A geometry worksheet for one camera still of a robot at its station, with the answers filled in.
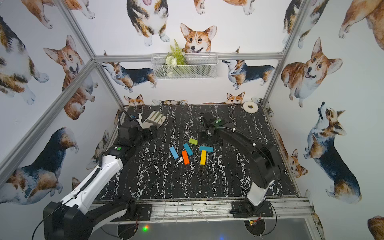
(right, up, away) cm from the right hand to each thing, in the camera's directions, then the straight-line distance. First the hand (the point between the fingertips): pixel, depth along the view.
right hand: (204, 141), depth 85 cm
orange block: (-11, -11, +8) cm, 18 cm away
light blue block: (-19, -8, +10) cm, 23 cm away
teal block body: (+3, -6, +11) cm, 13 cm away
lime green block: (-7, -2, +15) cm, 17 cm away
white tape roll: (+38, +19, +32) cm, 54 cm away
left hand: (-29, +10, -4) cm, 31 cm away
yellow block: (0, -11, +8) cm, 13 cm away
